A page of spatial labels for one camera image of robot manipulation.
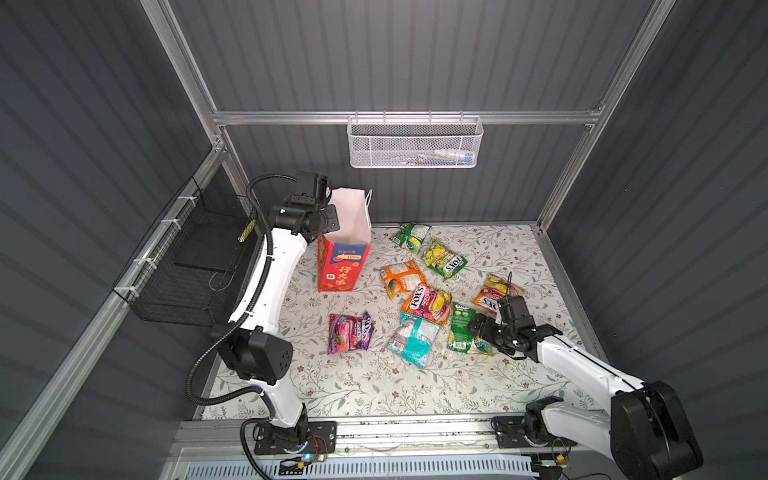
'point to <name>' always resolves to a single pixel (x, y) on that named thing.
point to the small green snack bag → (411, 235)
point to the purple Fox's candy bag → (348, 332)
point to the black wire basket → (193, 268)
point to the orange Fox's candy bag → (495, 290)
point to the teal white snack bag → (414, 338)
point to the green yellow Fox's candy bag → (442, 260)
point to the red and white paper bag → (342, 254)
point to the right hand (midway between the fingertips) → (484, 331)
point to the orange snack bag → (401, 278)
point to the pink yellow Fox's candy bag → (430, 303)
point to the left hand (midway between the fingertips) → (330, 219)
